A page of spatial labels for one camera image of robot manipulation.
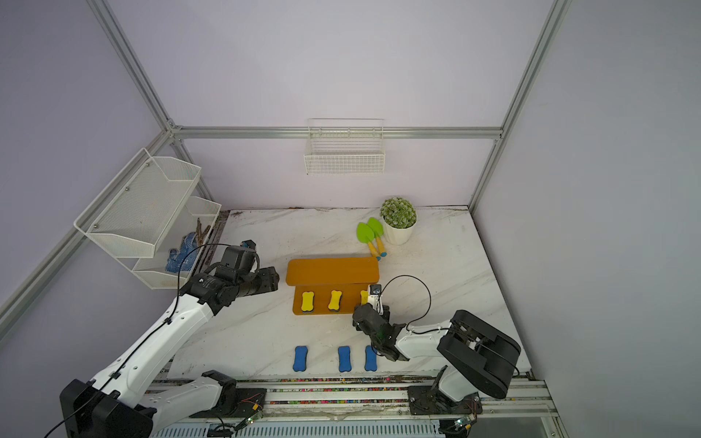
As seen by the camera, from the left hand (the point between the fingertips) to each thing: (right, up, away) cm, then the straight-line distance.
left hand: (268, 282), depth 80 cm
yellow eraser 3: (+29, -7, +13) cm, 33 cm away
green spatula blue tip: (+35, +16, +34) cm, 52 cm away
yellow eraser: (+10, -8, +11) cm, 17 cm away
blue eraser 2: (+23, -23, +1) cm, 33 cm away
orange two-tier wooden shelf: (+24, +2, +4) cm, 24 cm away
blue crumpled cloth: (-30, +6, +8) cm, 32 cm away
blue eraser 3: (+31, -23, 0) cm, 38 cm away
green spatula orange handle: (+30, +14, +32) cm, 46 cm away
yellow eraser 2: (+19, -9, +11) cm, 23 cm away
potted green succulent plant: (+42, +21, +19) cm, 51 cm away
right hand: (+30, -11, +11) cm, 34 cm away
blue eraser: (+9, -23, +2) cm, 25 cm away
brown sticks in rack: (-29, +15, +15) cm, 36 cm away
